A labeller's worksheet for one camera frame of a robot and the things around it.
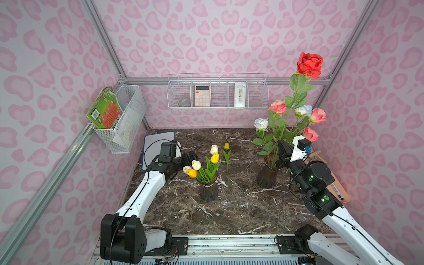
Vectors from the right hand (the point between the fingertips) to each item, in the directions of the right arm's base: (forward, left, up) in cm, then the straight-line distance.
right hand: (279, 141), depth 65 cm
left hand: (+5, +38, -19) cm, 43 cm away
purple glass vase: (-9, +29, -13) cm, 33 cm away
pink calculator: (+36, +34, -5) cm, 50 cm away
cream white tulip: (+2, +26, -8) cm, 27 cm away
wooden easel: (+18, -37, -37) cm, 55 cm away
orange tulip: (-11, +34, -6) cm, 36 cm away
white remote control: (+37, +13, -5) cm, 40 cm away
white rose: (+11, +5, -2) cm, 12 cm away
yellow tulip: (-5, +26, -12) cm, 29 cm away
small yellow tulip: (+18, +20, -35) cm, 44 cm away
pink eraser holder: (-3, -42, -37) cm, 56 cm away
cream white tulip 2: (-8, +32, -5) cm, 33 cm away
